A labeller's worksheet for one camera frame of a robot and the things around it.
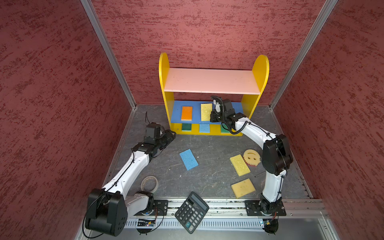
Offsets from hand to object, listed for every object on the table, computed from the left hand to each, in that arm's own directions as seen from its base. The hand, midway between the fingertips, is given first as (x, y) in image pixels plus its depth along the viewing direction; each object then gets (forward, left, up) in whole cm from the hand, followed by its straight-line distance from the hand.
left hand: (174, 138), depth 84 cm
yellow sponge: (+20, -19, +3) cm, 28 cm away
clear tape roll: (-21, +13, -16) cm, 30 cm away
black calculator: (-35, -11, -12) cm, 38 cm away
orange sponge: (+18, -6, 0) cm, 19 cm away
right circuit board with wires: (-39, -50, -17) cm, 66 cm away
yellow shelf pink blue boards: (+45, -5, -5) cm, 46 cm away
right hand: (+16, -21, +1) cm, 26 cm away
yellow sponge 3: (-23, -39, -13) cm, 47 cm away
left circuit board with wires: (-40, +12, -19) cm, 46 cm away
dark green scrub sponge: (+18, -6, -13) cm, 23 cm away
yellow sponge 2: (-10, -39, -13) cm, 43 cm away
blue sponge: (-7, -8, -13) cm, 17 cm away
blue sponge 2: (+16, -19, -12) cm, 27 cm away
